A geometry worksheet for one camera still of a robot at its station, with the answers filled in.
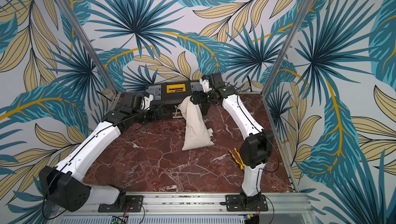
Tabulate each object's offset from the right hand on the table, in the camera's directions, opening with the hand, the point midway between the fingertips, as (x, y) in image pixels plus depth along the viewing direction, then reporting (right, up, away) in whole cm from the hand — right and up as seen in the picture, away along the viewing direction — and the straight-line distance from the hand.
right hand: (185, 103), depth 82 cm
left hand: (-11, -6, -5) cm, 14 cm away
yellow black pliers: (+30, -33, +4) cm, 45 cm away
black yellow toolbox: (-11, +5, +12) cm, 17 cm away
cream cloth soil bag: (+6, -18, +4) cm, 20 cm away
